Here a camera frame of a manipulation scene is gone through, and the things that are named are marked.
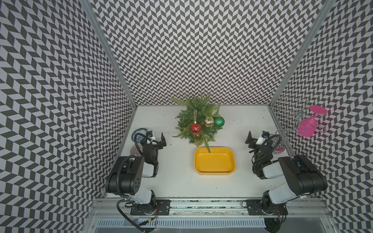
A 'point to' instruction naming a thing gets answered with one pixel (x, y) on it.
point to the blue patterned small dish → (140, 138)
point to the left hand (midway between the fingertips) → (155, 134)
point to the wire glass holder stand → (296, 107)
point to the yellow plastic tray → (220, 161)
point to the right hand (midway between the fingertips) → (257, 134)
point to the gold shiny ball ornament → (209, 121)
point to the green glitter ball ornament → (219, 122)
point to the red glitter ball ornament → (195, 128)
